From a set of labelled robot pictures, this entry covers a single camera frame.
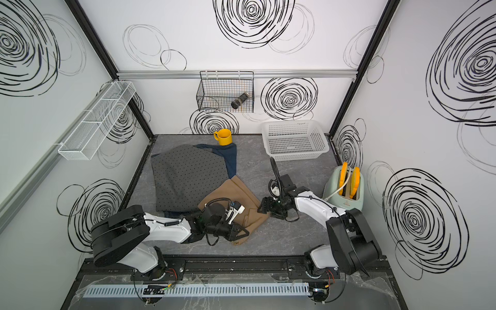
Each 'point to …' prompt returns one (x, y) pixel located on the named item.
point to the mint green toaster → (344, 202)
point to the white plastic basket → (294, 140)
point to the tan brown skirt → (236, 190)
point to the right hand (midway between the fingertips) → (264, 213)
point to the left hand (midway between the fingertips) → (248, 236)
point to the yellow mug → (224, 136)
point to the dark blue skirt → (229, 154)
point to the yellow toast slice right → (355, 181)
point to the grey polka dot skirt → (184, 176)
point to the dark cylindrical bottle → (236, 103)
